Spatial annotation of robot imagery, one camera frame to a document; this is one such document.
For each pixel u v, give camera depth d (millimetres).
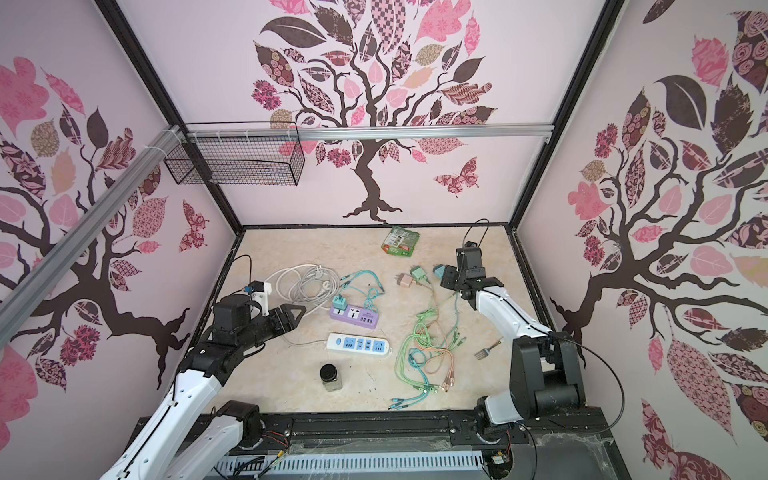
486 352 885
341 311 924
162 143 813
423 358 859
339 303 900
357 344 856
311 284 1027
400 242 1138
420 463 697
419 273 1035
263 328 655
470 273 686
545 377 436
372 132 949
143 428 443
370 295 923
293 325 693
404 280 1015
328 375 741
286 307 699
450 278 820
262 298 702
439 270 1037
